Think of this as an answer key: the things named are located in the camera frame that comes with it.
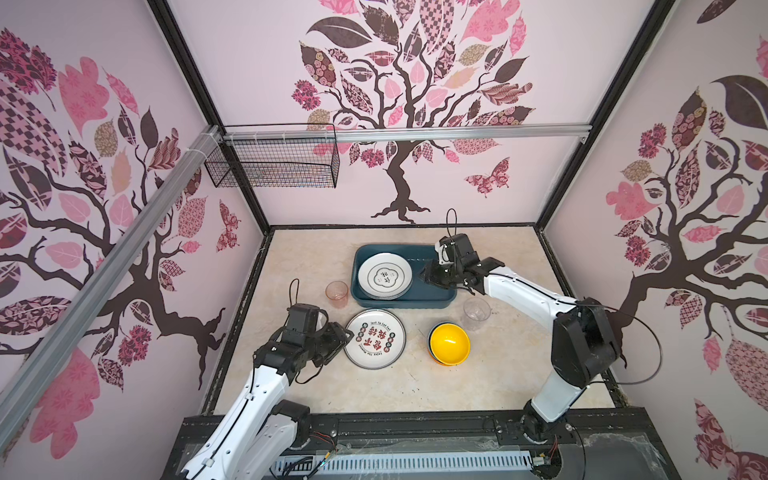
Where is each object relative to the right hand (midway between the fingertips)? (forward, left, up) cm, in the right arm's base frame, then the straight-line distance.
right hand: (421, 271), depth 88 cm
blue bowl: (-21, -1, -5) cm, 21 cm away
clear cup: (-7, -18, -13) cm, 23 cm away
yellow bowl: (-19, -8, -9) cm, 22 cm away
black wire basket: (+33, +46, +19) cm, 60 cm away
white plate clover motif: (+8, +11, -13) cm, 19 cm away
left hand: (-21, +20, -4) cm, 29 cm away
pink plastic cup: (-1, +27, -10) cm, 29 cm away
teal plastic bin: (0, -1, -12) cm, 13 cm away
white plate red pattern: (-15, +13, -14) cm, 24 cm away
